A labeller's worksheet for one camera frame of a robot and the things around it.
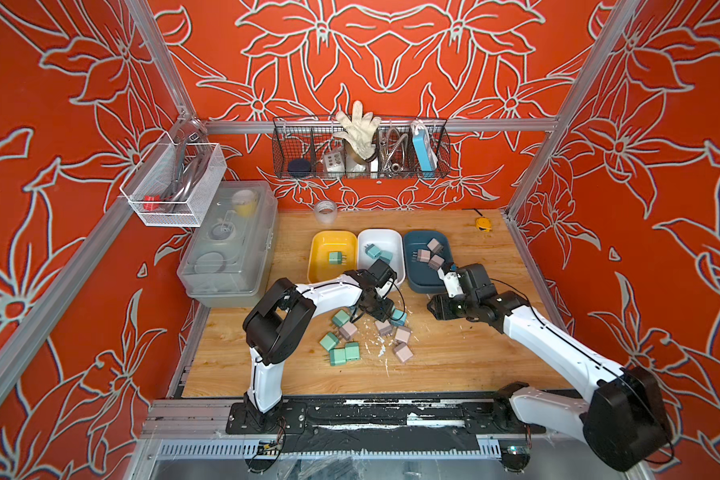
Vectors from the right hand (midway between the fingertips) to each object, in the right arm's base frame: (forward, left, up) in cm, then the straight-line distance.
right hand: (430, 304), depth 83 cm
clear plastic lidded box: (+9, +58, +8) cm, 59 cm away
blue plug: (+23, +11, -8) cm, 26 cm away
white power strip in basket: (+39, +29, +21) cm, 53 cm away
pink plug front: (-11, +8, -9) cm, 16 cm away
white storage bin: (+28, +12, -7) cm, 31 cm away
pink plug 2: (+26, -6, -6) cm, 28 cm away
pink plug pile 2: (-6, +8, -8) cm, 12 cm away
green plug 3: (-11, +22, -9) cm, 26 cm away
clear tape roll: (+46, +35, -8) cm, 58 cm away
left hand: (+2, +12, -9) cm, 15 cm away
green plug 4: (-8, +29, -8) cm, 31 cm away
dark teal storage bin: (+14, 0, -9) cm, 17 cm away
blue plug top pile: (+25, +16, -7) cm, 30 cm away
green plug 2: (-12, +26, -8) cm, 30 cm away
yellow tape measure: (+39, -28, -8) cm, 49 cm away
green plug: (+20, +29, -6) cm, 36 cm away
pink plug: (+23, -1, -7) cm, 24 cm away
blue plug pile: (-1, +8, -8) cm, 11 cm away
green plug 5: (-1, +26, -8) cm, 27 cm away
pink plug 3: (+21, -6, -7) cm, 23 cm away
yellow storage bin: (+27, +33, -4) cm, 43 cm away
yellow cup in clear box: (+34, +61, +8) cm, 70 cm away
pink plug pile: (-4, +13, -7) cm, 15 cm away
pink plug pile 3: (-5, +24, -7) cm, 25 cm away
